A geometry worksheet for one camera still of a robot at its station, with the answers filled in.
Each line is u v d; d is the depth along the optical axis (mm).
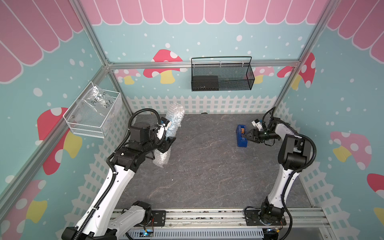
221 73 950
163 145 614
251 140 939
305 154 564
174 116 632
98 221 378
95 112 724
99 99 733
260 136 878
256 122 940
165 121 582
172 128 638
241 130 1024
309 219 746
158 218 747
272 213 649
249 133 918
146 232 727
